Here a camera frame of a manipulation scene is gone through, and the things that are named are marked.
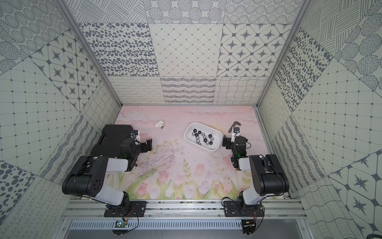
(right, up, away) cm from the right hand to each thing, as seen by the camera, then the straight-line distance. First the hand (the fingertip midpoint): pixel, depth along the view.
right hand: (232, 137), depth 95 cm
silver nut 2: (-23, -3, +3) cm, 23 cm away
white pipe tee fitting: (-50, +7, +10) cm, 51 cm away
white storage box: (-19, 0, +6) cm, 20 cm away
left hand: (-58, -1, -1) cm, 58 cm away
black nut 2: (-18, -3, +5) cm, 19 cm away
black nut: (-22, +2, +9) cm, 23 cm away
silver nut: (-23, -1, +6) cm, 24 cm away
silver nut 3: (-17, -4, +3) cm, 17 cm away
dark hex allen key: (+3, +7, +12) cm, 14 cm away
